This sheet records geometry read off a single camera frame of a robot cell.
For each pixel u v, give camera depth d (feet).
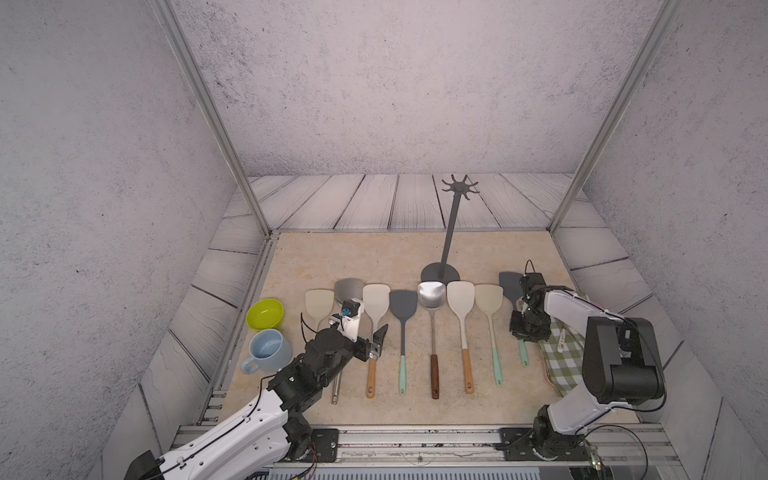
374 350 2.24
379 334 2.28
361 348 2.20
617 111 2.85
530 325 2.56
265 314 3.16
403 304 3.24
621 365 1.51
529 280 2.57
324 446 2.39
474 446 2.43
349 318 2.11
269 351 2.89
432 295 3.26
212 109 2.84
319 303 3.26
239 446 1.57
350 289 3.23
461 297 3.25
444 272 3.44
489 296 3.26
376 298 3.26
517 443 2.34
